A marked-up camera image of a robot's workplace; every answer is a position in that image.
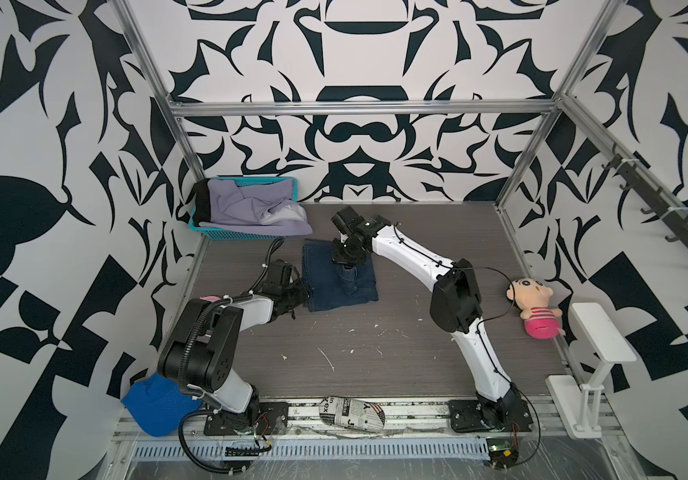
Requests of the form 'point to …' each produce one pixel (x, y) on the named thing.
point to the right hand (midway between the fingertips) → (334, 258)
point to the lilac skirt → (256, 206)
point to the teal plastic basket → (236, 232)
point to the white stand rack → (580, 405)
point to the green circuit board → (502, 453)
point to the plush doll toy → (540, 319)
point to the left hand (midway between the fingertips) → (311, 284)
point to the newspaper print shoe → (350, 412)
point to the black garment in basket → (202, 211)
